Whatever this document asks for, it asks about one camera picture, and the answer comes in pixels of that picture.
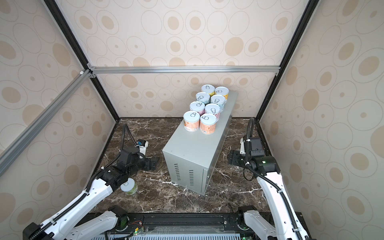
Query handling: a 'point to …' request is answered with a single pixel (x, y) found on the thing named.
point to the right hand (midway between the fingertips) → (235, 156)
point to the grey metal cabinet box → (193, 158)
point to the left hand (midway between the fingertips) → (155, 155)
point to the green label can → (130, 187)
